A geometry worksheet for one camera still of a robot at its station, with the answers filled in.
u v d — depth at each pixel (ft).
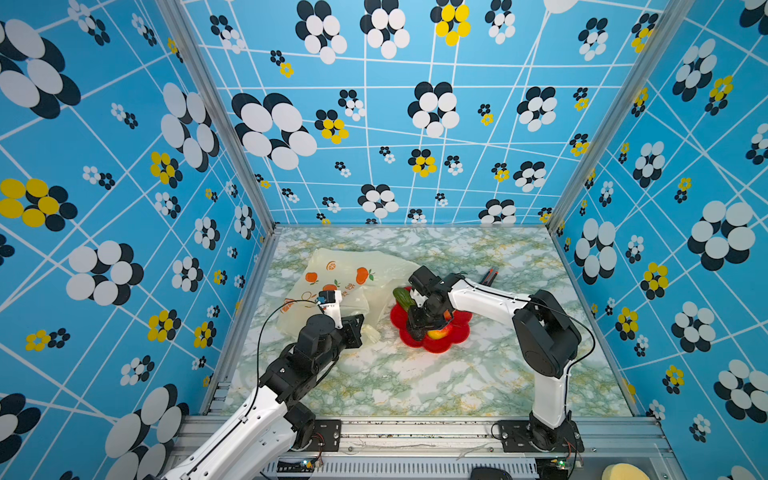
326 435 2.42
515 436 2.40
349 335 2.19
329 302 2.18
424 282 2.46
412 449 2.37
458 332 2.91
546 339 1.62
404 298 2.98
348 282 3.13
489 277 3.42
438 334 2.87
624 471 2.19
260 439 1.89
